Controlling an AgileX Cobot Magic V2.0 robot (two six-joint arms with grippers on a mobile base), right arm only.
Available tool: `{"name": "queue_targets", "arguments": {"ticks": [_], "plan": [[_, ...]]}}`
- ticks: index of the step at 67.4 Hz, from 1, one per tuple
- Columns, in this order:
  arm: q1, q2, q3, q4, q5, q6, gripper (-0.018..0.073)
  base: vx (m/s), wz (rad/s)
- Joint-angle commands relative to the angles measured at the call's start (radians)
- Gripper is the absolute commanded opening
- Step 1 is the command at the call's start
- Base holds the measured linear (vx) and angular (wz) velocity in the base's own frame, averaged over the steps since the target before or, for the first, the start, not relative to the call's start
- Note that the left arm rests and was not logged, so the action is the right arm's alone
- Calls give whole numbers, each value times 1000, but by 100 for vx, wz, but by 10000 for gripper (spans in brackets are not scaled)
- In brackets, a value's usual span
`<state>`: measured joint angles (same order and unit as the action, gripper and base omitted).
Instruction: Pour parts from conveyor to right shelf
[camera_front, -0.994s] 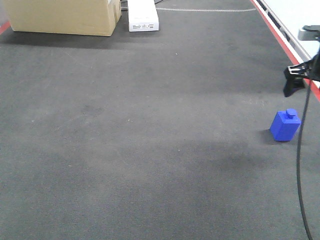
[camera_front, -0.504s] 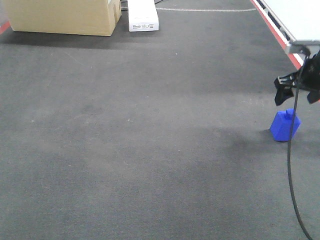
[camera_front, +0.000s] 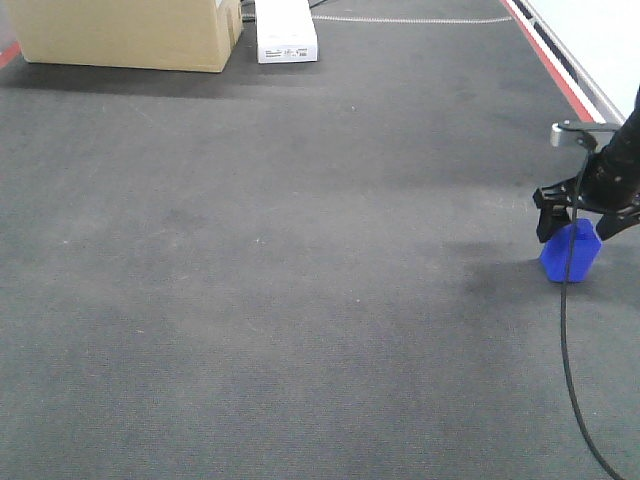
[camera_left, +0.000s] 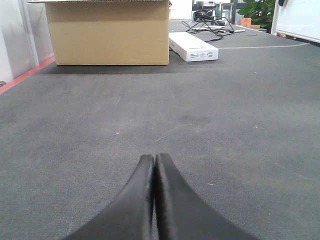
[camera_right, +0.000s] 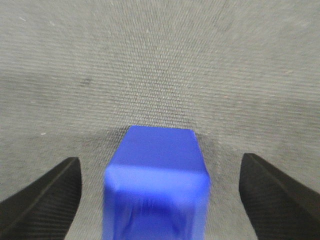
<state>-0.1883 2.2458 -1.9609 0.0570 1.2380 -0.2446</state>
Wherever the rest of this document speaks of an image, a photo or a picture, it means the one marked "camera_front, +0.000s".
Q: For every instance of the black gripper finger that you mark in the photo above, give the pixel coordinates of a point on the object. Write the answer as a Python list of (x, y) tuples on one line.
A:
[(617, 224), (552, 222)]

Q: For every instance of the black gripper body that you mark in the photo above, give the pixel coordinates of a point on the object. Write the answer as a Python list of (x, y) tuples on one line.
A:
[(610, 190)]

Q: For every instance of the blue plastic box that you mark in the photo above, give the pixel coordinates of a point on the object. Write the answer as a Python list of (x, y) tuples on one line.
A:
[(584, 260)]

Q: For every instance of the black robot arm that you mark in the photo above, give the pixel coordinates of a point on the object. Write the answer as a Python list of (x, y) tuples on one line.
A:
[(625, 140)]

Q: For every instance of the long white carton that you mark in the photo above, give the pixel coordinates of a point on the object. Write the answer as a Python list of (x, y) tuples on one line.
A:
[(285, 30)]

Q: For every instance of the brown cardboard box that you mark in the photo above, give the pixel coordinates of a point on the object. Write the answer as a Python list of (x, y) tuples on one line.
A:
[(125, 35)]

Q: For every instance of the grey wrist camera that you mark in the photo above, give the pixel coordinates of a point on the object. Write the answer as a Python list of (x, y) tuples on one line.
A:
[(562, 135)]

